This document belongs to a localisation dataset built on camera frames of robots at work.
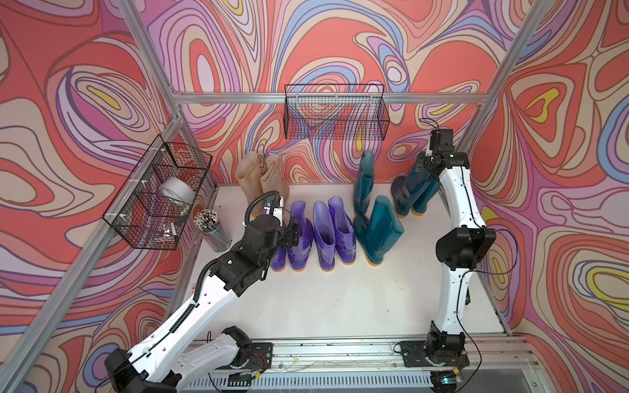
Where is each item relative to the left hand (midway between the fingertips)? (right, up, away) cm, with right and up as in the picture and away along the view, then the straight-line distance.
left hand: (289, 219), depth 71 cm
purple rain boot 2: (+2, -13, +12) cm, 18 cm away
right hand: (+50, +19, +20) cm, 57 cm away
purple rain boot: (-5, -15, +14) cm, 21 cm away
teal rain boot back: (+26, +13, +17) cm, 34 cm away
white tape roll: (-35, +9, +3) cm, 36 cm away
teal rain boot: (+46, +12, +29) cm, 55 cm away
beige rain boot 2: (-17, +16, +17) cm, 29 cm away
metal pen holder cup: (-29, -5, +16) cm, 33 cm away
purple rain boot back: (+17, -5, +2) cm, 18 cm away
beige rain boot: (-7, +13, +15) cm, 21 cm away
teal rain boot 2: (+51, +9, +19) cm, 55 cm away
